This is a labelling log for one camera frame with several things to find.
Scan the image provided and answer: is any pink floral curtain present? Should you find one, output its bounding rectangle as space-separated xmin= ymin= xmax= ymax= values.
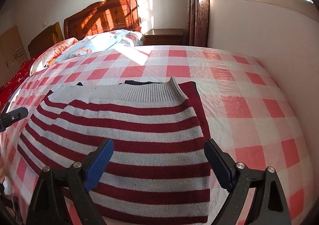
xmin=187 ymin=0 xmax=210 ymax=47

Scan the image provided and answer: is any light wooden wardrobe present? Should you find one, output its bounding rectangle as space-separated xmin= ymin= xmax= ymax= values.
xmin=0 ymin=25 xmax=28 ymax=83

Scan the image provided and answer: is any dark brown wooden headboard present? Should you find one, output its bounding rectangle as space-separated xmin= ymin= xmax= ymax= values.
xmin=28 ymin=22 xmax=65 ymax=58

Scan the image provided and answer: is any light blue floral quilt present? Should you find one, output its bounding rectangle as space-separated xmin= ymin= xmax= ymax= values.
xmin=52 ymin=29 xmax=145 ymax=64

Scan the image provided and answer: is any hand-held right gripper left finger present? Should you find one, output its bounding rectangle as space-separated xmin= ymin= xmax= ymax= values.
xmin=26 ymin=138 xmax=115 ymax=225

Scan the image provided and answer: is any red patterned blanket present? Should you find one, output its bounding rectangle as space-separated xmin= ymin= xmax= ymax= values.
xmin=0 ymin=56 xmax=38 ymax=96

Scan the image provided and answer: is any pink checkered bed sheet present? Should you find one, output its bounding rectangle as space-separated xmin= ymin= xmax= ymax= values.
xmin=0 ymin=45 xmax=309 ymax=225

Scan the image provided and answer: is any reddish carved wooden headboard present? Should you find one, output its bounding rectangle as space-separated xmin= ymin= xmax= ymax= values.
xmin=63 ymin=0 xmax=142 ymax=41

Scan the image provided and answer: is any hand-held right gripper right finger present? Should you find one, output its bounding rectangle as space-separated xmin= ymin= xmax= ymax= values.
xmin=204 ymin=138 xmax=292 ymax=225

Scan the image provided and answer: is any red grey striped sweater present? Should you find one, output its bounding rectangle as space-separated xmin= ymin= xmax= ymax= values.
xmin=17 ymin=76 xmax=212 ymax=224

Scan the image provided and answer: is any wooden nightstand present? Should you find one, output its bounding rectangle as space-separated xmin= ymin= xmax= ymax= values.
xmin=143 ymin=28 xmax=185 ymax=46

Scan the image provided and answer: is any pink floral pillow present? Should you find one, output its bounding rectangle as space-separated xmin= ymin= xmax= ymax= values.
xmin=29 ymin=37 xmax=80 ymax=77

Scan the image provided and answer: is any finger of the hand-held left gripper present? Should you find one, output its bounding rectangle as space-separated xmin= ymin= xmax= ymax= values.
xmin=0 ymin=107 xmax=28 ymax=133

